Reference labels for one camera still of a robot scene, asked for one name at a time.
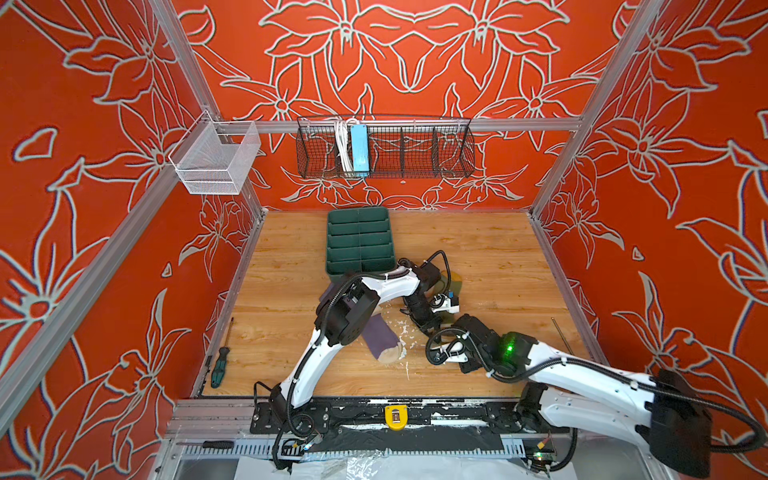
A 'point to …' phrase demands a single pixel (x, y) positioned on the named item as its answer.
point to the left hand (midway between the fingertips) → (438, 337)
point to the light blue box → (360, 150)
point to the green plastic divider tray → (359, 242)
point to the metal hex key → (561, 335)
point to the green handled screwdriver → (218, 371)
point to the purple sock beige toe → (383, 341)
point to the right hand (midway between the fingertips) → (453, 333)
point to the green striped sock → (455, 281)
